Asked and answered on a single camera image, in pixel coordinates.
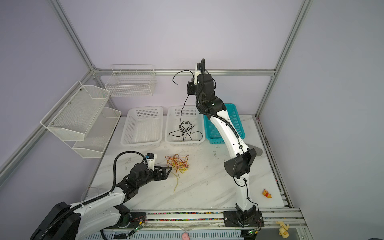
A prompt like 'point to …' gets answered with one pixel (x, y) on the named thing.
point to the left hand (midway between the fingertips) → (165, 168)
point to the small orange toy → (266, 193)
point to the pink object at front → (185, 237)
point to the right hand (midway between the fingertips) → (189, 77)
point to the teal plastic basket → (212, 134)
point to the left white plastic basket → (143, 127)
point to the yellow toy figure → (283, 229)
